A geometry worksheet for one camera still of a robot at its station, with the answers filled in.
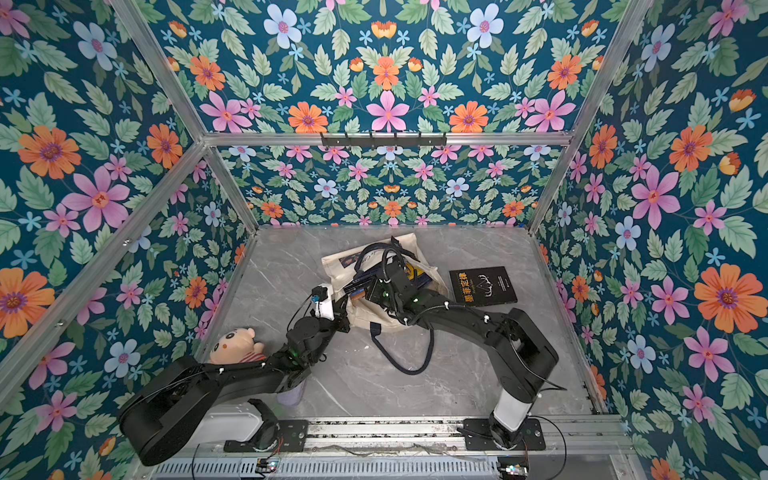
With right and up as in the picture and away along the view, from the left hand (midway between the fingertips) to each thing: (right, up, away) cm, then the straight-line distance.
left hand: (351, 295), depth 83 cm
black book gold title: (+42, 0, +18) cm, 46 cm away
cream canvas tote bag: (+10, +7, -19) cm, 22 cm away
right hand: (+7, +3, +3) cm, 8 cm away
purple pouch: (-15, -27, -5) cm, 31 cm away
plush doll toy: (-31, -14, -1) cm, 34 cm away
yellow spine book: (+17, +7, -4) cm, 19 cm away
